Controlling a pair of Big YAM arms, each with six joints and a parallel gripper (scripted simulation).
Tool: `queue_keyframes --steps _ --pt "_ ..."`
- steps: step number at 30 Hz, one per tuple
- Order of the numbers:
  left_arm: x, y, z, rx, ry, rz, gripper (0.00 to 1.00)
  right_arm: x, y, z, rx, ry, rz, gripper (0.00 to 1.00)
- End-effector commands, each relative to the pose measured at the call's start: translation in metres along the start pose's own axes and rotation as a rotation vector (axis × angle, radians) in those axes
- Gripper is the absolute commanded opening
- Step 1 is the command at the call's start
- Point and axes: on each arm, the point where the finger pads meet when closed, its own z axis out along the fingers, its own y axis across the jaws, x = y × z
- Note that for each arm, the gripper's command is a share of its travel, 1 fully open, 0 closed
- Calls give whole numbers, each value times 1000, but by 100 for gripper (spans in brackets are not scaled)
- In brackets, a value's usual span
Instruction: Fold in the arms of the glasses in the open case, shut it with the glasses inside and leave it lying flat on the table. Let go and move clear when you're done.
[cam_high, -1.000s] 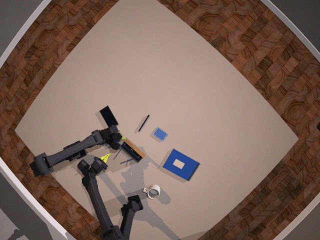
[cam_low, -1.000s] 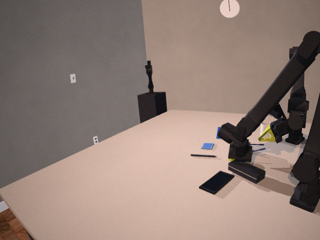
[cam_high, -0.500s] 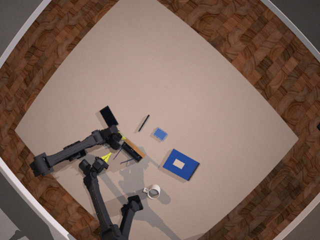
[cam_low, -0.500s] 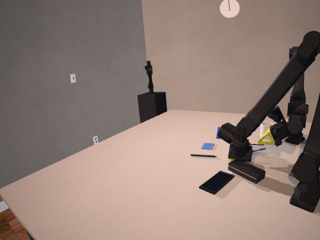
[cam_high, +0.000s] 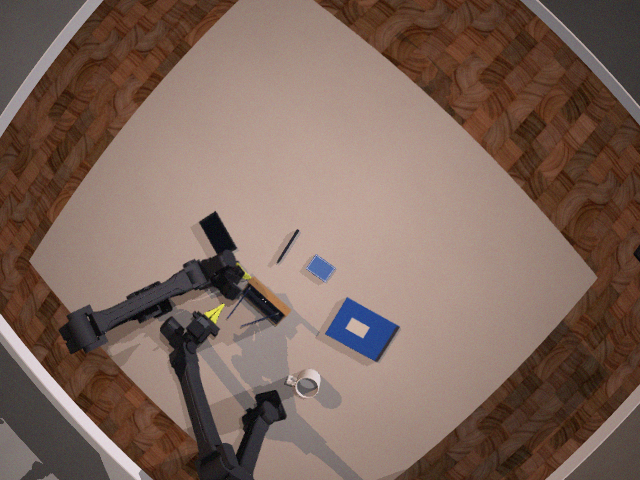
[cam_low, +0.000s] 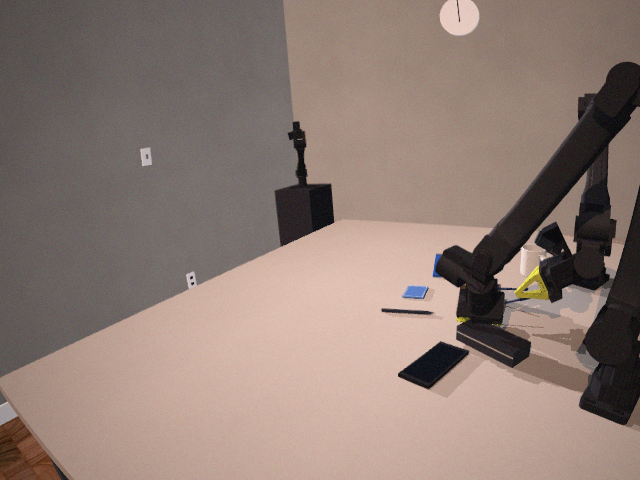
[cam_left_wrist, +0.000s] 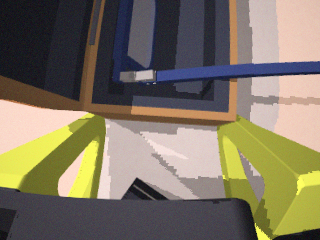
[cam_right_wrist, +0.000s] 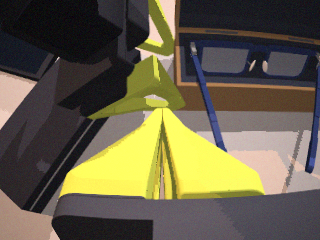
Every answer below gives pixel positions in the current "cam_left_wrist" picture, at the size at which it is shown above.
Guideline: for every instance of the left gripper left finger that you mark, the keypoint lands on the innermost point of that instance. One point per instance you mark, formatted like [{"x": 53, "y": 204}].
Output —
[{"x": 36, "y": 166}]

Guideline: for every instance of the dark blue glasses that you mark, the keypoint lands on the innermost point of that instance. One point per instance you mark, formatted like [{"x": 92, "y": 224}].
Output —
[{"x": 134, "y": 47}]

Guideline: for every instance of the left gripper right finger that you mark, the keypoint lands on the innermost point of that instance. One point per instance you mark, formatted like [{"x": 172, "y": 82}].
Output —
[{"x": 291, "y": 173}]

